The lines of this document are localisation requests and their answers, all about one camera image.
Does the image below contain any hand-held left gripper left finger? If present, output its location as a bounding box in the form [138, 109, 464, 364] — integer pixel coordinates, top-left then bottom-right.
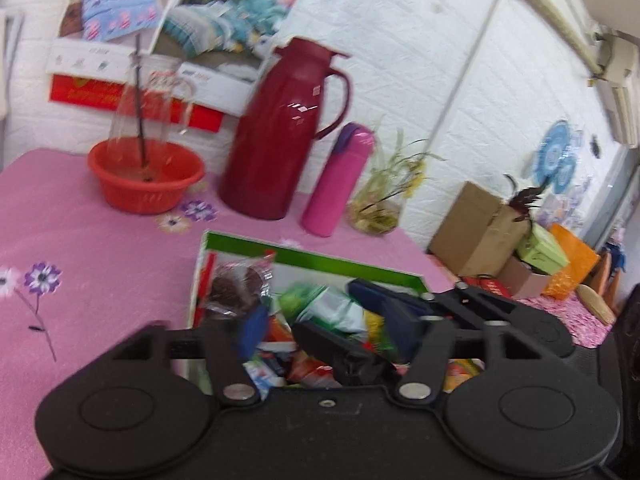
[111, 304, 271, 407]

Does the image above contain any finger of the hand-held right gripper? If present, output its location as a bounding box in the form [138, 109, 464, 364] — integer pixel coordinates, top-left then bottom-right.
[347, 279, 531, 327]
[292, 320, 401, 387]

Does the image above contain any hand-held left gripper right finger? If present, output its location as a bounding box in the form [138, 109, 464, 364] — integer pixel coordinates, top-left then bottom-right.
[382, 305, 546, 403]

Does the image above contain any green white snack packet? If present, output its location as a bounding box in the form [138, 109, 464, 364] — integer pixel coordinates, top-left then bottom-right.
[279, 282, 368, 337]

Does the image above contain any clear red-edged snack packet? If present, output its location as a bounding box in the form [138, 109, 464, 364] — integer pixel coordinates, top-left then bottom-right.
[199, 252, 277, 322]

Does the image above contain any green cardboard box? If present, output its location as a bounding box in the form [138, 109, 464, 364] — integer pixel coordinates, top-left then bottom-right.
[186, 230, 432, 391]

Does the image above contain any yellow snack packet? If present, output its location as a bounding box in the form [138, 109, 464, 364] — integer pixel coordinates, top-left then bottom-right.
[364, 310, 398, 363]

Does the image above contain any red snack packet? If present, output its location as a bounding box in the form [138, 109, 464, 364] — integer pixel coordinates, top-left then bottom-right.
[267, 312, 296, 345]

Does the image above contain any small cardboard box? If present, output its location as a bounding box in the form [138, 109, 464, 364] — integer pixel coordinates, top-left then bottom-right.
[497, 255, 551, 300]

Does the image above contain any orange bag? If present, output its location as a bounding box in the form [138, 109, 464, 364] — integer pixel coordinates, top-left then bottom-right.
[542, 223, 601, 301]

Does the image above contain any wooden chair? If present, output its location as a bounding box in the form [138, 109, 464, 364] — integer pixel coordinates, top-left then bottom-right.
[595, 250, 623, 311]

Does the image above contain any light green box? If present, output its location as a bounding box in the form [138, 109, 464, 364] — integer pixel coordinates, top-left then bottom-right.
[515, 222, 571, 276]

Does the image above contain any glass vase with plant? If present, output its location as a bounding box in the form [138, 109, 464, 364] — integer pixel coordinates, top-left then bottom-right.
[347, 127, 446, 236]

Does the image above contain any black speaker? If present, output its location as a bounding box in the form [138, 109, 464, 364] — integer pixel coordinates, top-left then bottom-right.
[600, 285, 640, 476]

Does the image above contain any brown cardboard box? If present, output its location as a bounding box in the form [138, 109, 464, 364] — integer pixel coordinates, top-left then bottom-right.
[429, 181, 528, 277]

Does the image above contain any pink thermos bottle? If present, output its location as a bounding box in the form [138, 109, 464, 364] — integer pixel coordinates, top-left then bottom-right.
[301, 122, 376, 238]

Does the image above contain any dark red plant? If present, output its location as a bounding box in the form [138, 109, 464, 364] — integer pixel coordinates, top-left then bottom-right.
[502, 174, 548, 221]

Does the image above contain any pink floral tablecloth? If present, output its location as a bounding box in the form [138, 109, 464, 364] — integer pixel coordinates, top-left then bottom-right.
[0, 149, 613, 480]

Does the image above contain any red plastic basin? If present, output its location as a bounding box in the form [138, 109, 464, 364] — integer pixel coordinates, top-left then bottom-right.
[87, 137, 206, 215]

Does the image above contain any dark red thermos jug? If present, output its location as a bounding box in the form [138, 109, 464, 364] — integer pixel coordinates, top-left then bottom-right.
[218, 36, 353, 221]

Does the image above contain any dark stirring stick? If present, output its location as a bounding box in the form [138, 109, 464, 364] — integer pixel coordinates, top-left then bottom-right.
[132, 35, 151, 171]

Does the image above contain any white air conditioner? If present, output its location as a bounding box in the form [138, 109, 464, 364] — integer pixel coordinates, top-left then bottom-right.
[595, 30, 640, 148]

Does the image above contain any glass pitcher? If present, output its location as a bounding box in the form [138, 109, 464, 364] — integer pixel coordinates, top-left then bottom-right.
[109, 55, 198, 171]

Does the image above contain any blue round wall decoration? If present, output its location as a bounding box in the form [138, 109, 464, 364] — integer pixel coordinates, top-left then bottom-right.
[531, 120, 583, 195]

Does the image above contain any white wall conduit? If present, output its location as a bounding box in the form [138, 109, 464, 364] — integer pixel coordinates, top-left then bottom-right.
[430, 0, 506, 146]

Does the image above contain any wall poster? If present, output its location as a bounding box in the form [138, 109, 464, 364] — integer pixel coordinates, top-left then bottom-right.
[46, 0, 310, 133]

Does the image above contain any beige wall pipe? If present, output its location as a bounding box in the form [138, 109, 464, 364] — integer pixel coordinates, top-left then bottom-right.
[477, 0, 608, 78]

